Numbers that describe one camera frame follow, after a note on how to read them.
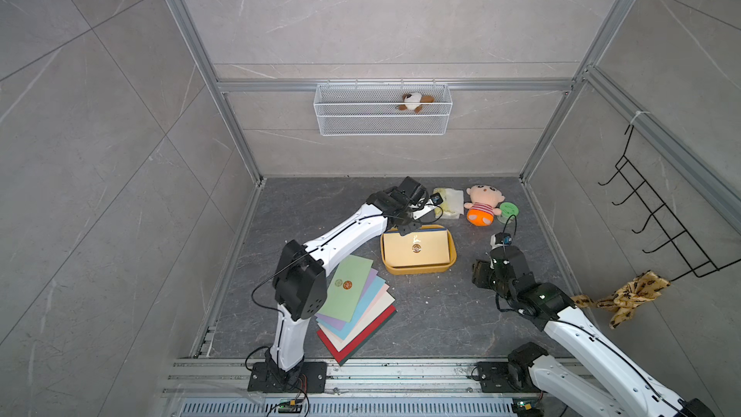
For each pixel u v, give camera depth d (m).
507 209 1.03
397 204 0.62
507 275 0.59
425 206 0.74
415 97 0.88
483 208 1.02
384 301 0.86
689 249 0.61
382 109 0.99
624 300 0.69
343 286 0.90
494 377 0.73
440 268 0.91
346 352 0.78
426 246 0.95
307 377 0.73
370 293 0.88
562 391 0.55
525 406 0.70
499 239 0.70
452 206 1.07
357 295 0.87
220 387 0.73
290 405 0.71
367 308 0.84
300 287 0.48
